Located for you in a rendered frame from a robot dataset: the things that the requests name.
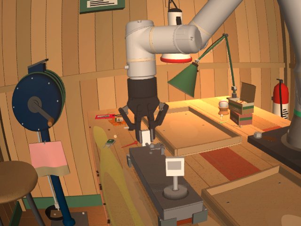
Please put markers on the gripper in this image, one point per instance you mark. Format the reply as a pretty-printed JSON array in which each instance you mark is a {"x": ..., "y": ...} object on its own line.
[{"x": 141, "y": 94}]

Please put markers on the white stroke counter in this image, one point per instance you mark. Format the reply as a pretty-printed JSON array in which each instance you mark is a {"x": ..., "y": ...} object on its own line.
[{"x": 145, "y": 136}]

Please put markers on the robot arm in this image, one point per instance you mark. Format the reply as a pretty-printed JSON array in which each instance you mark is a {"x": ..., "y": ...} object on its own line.
[{"x": 145, "y": 47}]

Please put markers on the grey nest clamp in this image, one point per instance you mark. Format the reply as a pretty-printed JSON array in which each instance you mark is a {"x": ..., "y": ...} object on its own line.
[{"x": 155, "y": 147}]

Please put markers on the shallow wooden tray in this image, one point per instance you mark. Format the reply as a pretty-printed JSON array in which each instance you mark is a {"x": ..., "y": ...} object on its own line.
[
  {"x": 254, "y": 202},
  {"x": 195, "y": 134}
]

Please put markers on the dark grey nest block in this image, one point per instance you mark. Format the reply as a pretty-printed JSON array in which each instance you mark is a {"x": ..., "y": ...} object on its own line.
[{"x": 155, "y": 174}]

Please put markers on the open cardboard box green band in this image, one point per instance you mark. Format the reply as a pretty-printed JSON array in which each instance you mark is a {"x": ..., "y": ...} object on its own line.
[{"x": 242, "y": 106}]

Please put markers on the orange card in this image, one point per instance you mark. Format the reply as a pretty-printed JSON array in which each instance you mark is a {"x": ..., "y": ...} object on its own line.
[{"x": 116, "y": 121}]

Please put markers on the red golf tee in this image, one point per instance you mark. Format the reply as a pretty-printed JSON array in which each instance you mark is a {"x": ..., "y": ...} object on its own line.
[{"x": 130, "y": 143}]

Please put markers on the red tag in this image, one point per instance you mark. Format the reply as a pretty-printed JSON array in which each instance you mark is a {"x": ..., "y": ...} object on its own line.
[{"x": 102, "y": 116}]

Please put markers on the green divot tool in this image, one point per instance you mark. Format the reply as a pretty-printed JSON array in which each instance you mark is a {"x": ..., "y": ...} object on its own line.
[{"x": 110, "y": 142}]

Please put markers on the green desk lamp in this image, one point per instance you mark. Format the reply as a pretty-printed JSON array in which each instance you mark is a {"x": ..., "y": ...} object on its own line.
[{"x": 185, "y": 78}]

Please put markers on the golf ball on wooden stand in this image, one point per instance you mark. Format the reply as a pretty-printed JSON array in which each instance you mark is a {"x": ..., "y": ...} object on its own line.
[{"x": 223, "y": 106}]

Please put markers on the green golf tee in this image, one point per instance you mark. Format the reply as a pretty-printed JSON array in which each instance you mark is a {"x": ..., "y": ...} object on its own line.
[{"x": 224, "y": 121}]

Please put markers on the cardboard box red band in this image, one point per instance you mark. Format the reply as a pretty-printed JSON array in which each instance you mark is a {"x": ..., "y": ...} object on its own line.
[{"x": 242, "y": 118}]

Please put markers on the white and red hanging lamp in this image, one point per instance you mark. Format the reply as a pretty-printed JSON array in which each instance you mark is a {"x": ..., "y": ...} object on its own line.
[{"x": 174, "y": 17}]

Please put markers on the pink and beige cloth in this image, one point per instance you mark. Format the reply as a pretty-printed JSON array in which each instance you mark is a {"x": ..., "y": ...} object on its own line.
[{"x": 47, "y": 157}]

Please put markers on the blue reel on stand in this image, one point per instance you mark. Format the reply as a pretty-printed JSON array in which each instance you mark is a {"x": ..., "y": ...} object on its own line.
[{"x": 30, "y": 101}]

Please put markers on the grey bolt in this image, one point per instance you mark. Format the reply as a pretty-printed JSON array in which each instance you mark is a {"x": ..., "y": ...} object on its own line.
[{"x": 258, "y": 134}]

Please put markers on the grey floor plate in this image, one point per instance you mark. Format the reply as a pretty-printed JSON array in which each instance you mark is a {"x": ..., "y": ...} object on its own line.
[{"x": 80, "y": 219}]

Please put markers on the red and white fire extinguisher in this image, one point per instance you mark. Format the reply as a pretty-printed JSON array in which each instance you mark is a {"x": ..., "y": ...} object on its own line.
[{"x": 281, "y": 99}]

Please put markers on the round wooden stool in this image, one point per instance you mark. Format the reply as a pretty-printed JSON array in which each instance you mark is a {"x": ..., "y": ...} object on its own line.
[{"x": 16, "y": 179}]

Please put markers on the white sign on grey post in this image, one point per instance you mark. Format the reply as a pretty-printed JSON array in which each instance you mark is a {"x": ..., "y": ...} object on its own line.
[{"x": 175, "y": 166}]

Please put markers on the green framed wall sign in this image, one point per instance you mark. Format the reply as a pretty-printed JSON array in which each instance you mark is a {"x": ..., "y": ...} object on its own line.
[{"x": 103, "y": 4}]

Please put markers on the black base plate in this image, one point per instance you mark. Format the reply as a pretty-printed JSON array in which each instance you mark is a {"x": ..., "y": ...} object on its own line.
[{"x": 270, "y": 148}]

